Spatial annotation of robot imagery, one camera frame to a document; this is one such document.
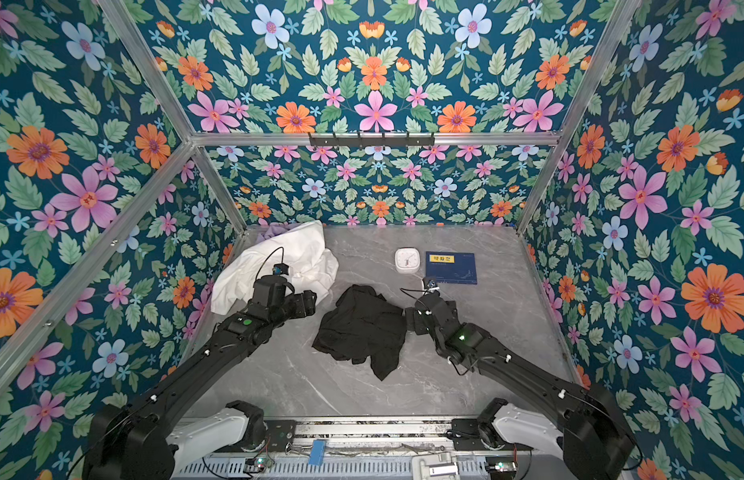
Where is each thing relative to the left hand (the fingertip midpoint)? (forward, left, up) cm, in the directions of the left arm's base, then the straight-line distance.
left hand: (309, 289), depth 82 cm
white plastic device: (-42, -30, -13) cm, 53 cm away
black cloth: (-8, -14, -9) cm, 19 cm away
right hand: (-6, -32, -3) cm, 32 cm away
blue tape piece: (-37, -3, -16) cm, 40 cm away
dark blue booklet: (+17, -46, -17) cm, 52 cm away
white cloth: (+17, +4, -11) cm, 21 cm away
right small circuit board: (-43, -47, -17) cm, 66 cm away
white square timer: (+18, -30, -13) cm, 37 cm away
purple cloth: (+35, +20, -11) cm, 41 cm away
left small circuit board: (-38, +11, -17) cm, 43 cm away
